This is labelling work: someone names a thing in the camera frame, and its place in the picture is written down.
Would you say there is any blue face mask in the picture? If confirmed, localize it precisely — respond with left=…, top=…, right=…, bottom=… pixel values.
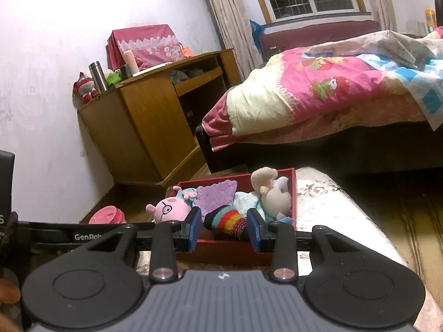
left=278, top=217, right=296, bottom=224

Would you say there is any pink pig plush toy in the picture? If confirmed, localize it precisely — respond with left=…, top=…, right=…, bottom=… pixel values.
left=146, top=186, right=197, bottom=224

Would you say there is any beige plush toy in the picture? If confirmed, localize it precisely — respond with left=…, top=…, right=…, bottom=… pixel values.
left=251, top=167, right=292, bottom=220

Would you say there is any mint green towel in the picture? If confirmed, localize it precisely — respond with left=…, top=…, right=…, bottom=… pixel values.
left=233, top=191, right=266, bottom=220

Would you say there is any purple fuzzy cloth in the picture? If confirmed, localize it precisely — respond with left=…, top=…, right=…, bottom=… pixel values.
left=194, top=180, right=237, bottom=220

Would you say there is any rainbow striped sock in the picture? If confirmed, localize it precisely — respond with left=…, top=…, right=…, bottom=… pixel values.
left=204, top=205, right=249, bottom=241

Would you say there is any red cardboard box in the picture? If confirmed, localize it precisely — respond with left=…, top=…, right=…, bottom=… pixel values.
left=166, top=167, right=299, bottom=267

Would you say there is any pink lidded plastic cup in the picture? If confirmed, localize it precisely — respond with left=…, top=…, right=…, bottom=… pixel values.
left=89, top=205, right=126, bottom=224

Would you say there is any wooden desk cabinet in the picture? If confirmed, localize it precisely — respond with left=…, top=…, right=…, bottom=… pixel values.
left=78, top=49, right=242, bottom=187

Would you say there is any pink cartoon quilt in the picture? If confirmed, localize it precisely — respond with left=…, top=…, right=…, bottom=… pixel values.
left=201, top=46, right=428, bottom=151

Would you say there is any red white plush doll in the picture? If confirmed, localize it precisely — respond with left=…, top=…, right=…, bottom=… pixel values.
left=72, top=72, right=99, bottom=103

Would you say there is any green plush toy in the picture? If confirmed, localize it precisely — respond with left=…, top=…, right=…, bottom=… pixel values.
left=104, top=69, right=122, bottom=87

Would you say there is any dark small jar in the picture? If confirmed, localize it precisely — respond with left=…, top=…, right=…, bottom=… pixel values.
left=119, top=64, right=132, bottom=80

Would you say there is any steel thermos bottle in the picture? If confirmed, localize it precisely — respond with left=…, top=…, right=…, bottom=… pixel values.
left=89, top=61, right=108, bottom=94

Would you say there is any pink cylindrical cup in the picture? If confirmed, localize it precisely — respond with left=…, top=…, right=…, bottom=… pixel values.
left=122, top=50, right=140, bottom=74

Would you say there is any pink cloth covered box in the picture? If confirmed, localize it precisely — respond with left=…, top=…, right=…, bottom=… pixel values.
left=107, top=24, right=185, bottom=71

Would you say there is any blue plastic bag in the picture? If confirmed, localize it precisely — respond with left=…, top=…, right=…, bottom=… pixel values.
left=249, top=20, right=266, bottom=61

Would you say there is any blue white checkered sheet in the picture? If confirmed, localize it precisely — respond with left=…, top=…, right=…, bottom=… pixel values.
left=305, top=30, right=442, bottom=130

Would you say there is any left beige curtain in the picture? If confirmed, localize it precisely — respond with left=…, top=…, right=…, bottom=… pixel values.
left=209, top=0, right=263, bottom=79

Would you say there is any orange yellow item on nightstand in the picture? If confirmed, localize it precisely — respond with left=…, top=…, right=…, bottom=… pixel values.
left=425, top=9, right=437, bottom=34

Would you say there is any dark headboard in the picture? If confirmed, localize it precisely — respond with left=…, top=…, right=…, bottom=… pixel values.
left=435, top=0, right=443, bottom=27

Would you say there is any bed with dark frame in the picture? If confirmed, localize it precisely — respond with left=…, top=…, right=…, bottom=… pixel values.
left=195, top=19, right=443, bottom=181

